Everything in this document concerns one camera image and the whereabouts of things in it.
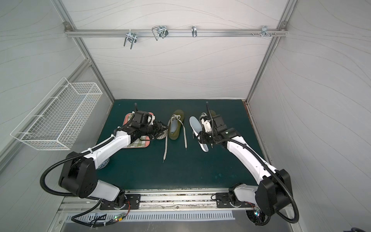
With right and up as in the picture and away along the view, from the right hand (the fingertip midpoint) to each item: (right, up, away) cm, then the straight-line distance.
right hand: (199, 136), depth 81 cm
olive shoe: (-17, +2, +18) cm, 25 cm away
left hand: (-18, +4, +2) cm, 19 cm away
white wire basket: (-70, +9, -13) cm, 72 cm away
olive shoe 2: (+12, +14, +29) cm, 34 cm away
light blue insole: (-1, +5, +7) cm, 9 cm away
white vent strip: (-25, -38, -11) cm, 47 cm away
